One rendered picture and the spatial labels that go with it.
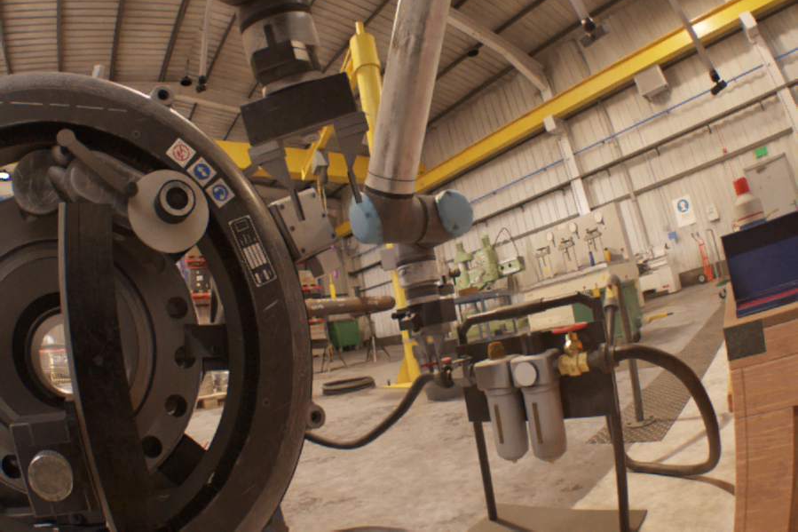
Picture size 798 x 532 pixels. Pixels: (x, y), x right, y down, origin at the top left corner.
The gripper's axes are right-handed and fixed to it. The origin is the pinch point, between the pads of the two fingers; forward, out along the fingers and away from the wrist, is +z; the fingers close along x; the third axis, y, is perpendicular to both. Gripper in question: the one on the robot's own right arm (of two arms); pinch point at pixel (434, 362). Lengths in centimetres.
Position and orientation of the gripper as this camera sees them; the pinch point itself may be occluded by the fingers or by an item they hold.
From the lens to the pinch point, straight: 90.6
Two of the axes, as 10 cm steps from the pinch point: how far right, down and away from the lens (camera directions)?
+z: 1.8, 9.6, -2.3
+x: 6.8, -2.8, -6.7
